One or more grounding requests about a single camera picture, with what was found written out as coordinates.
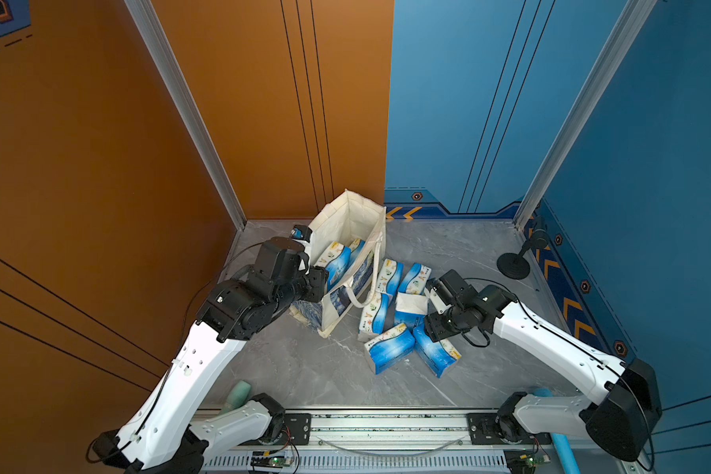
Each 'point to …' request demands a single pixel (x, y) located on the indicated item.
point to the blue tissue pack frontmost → (335, 260)
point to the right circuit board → (533, 460)
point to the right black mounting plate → (482, 432)
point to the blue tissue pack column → (355, 248)
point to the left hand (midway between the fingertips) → (322, 268)
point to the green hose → (237, 397)
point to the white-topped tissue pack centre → (411, 309)
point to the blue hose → (566, 454)
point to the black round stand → (515, 266)
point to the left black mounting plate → (297, 430)
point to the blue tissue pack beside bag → (376, 315)
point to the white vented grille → (376, 462)
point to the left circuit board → (264, 458)
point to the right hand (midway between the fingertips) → (435, 327)
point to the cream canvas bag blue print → (350, 217)
